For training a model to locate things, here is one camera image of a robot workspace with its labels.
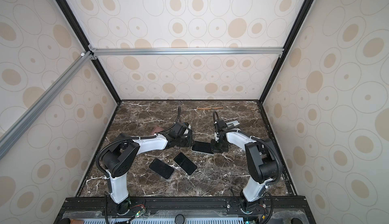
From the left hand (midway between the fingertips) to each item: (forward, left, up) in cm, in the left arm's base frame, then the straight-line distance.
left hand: (198, 140), depth 91 cm
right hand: (-4, -10, -5) cm, 12 cm away
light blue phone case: (-6, -3, -5) cm, 8 cm away
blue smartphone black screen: (-3, -3, -4) cm, 5 cm away
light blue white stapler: (+15, -25, -4) cm, 29 cm away
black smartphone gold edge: (-12, +8, -5) cm, 15 cm away
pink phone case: (+11, +29, -6) cm, 31 cm away
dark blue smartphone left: (-15, +21, -4) cm, 26 cm away
